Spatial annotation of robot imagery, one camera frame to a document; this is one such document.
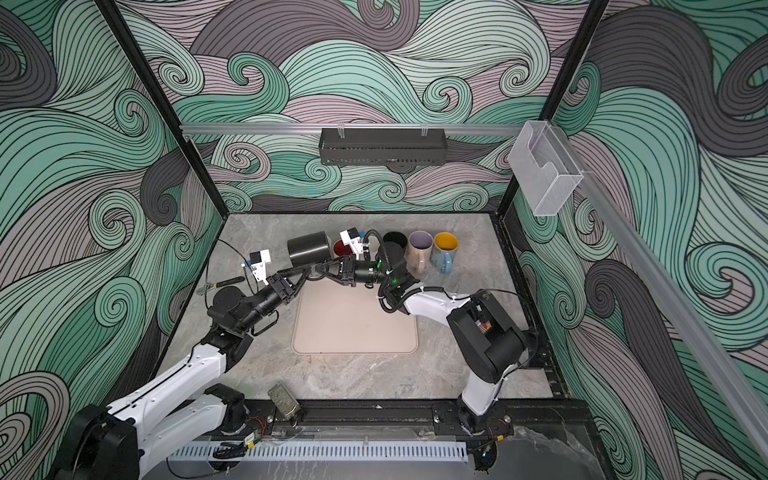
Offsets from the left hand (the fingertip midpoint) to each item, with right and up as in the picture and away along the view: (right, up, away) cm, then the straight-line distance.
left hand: (311, 268), depth 71 cm
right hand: (+2, -1, 0) cm, 2 cm away
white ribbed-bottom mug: (+6, +4, +6) cm, 10 cm away
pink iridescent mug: (+30, +3, +24) cm, 38 cm away
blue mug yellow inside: (+38, +3, +25) cm, 45 cm away
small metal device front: (-7, -33, +2) cm, 34 cm away
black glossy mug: (0, +5, 0) cm, 5 cm away
